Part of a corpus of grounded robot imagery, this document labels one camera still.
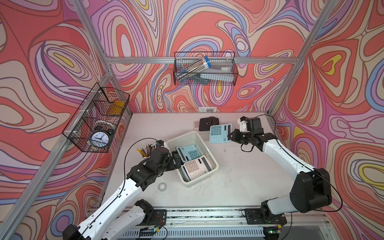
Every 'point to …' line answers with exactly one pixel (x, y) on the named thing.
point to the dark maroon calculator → (205, 123)
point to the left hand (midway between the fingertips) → (175, 159)
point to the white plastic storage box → (189, 138)
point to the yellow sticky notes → (117, 108)
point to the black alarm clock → (100, 138)
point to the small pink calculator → (196, 125)
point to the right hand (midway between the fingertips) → (229, 139)
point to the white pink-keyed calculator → (197, 166)
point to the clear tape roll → (162, 187)
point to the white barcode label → (207, 109)
